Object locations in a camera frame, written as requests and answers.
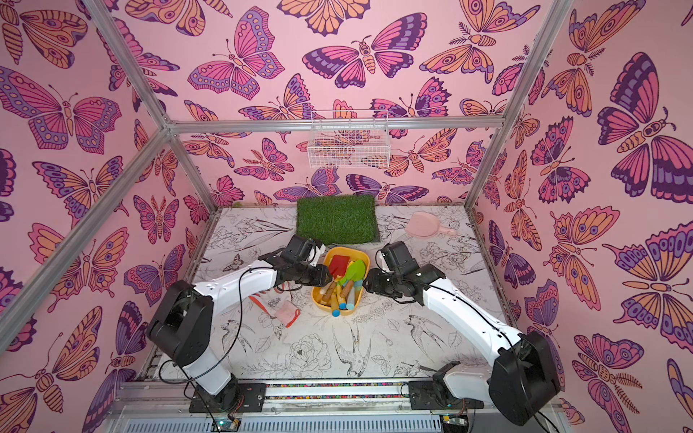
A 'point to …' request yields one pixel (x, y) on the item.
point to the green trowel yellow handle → (336, 301)
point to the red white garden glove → (275, 303)
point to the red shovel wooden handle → (338, 266)
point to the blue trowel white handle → (357, 287)
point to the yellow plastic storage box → (318, 292)
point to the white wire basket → (349, 139)
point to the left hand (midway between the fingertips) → (332, 276)
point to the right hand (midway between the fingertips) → (364, 286)
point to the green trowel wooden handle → (355, 272)
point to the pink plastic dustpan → (424, 225)
